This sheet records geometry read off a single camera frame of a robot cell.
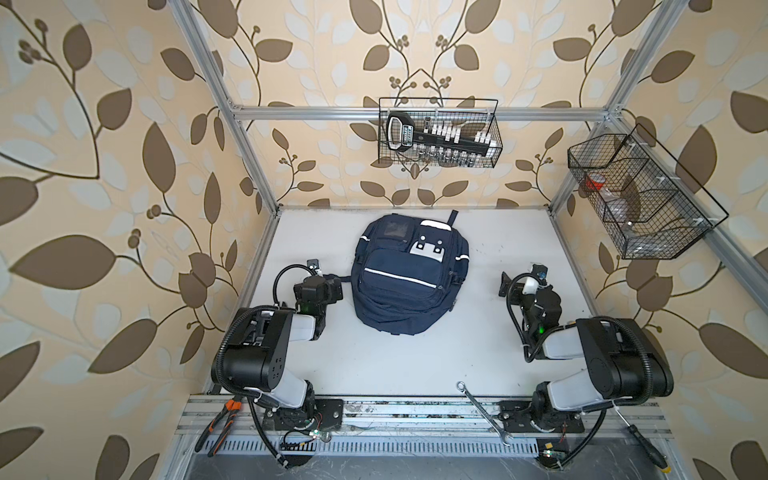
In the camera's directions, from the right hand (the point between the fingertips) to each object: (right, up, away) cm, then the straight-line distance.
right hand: (521, 278), depth 91 cm
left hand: (-62, -1, +4) cm, 63 cm away
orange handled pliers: (-80, -31, -15) cm, 88 cm away
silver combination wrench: (-21, -27, -12) cm, 36 cm away
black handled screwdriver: (+21, -38, -23) cm, 49 cm away
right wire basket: (+24, +20, -17) cm, 36 cm away
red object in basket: (+17, +27, -8) cm, 33 cm away
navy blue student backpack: (-36, +2, -1) cm, 36 cm away
